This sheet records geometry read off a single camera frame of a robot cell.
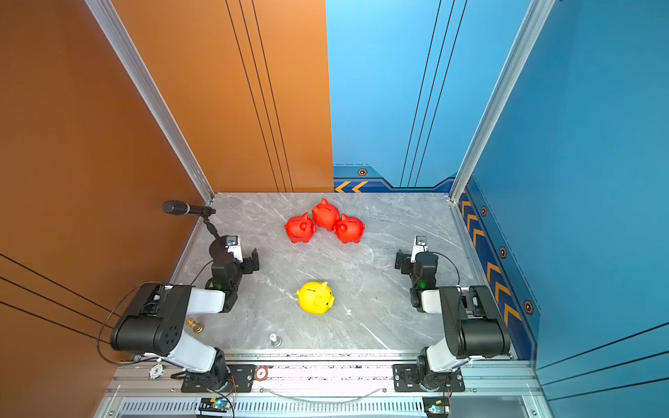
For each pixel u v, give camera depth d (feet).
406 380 2.38
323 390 2.43
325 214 3.41
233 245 2.64
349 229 3.18
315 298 2.65
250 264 2.80
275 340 2.52
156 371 2.48
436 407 2.33
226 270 2.37
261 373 2.47
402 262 2.85
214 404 2.33
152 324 1.50
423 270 2.33
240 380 2.43
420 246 2.65
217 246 3.30
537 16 2.29
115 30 2.36
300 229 3.17
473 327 1.55
